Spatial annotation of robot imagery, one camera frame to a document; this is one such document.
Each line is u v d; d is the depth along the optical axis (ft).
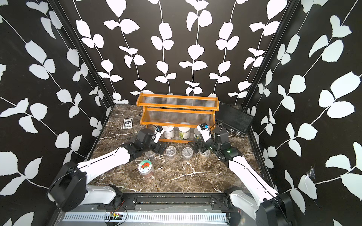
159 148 2.50
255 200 1.43
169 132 3.04
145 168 2.56
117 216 2.35
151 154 2.82
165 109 3.85
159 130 2.51
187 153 2.86
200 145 2.25
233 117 3.52
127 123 3.51
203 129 2.22
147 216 2.30
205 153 2.82
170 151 2.89
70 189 1.34
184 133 3.04
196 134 3.08
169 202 2.48
